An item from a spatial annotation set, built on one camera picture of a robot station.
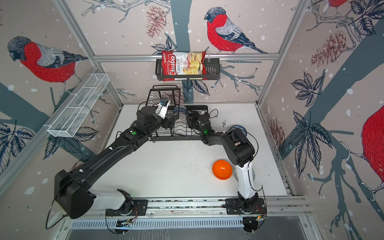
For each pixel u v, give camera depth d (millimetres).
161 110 646
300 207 746
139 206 731
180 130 1029
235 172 834
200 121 777
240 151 544
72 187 385
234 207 725
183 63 878
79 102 794
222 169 837
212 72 950
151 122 586
